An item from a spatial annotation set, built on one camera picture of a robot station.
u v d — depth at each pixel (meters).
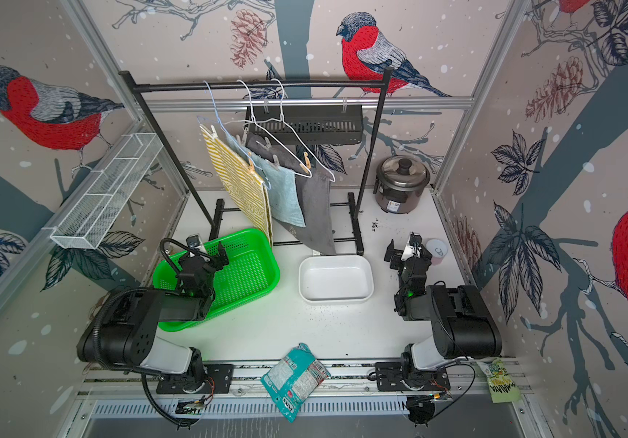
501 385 0.71
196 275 0.70
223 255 0.86
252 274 0.95
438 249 0.94
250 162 0.73
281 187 0.79
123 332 0.44
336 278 0.93
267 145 0.80
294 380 0.70
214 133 0.82
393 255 0.83
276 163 0.75
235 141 0.82
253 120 0.71
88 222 0.71
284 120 0.71
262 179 0.71
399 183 1.00
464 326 0.44
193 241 0.77
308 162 0.74
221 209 1.12
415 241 0.79
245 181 0.82
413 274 0.68
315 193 0.77
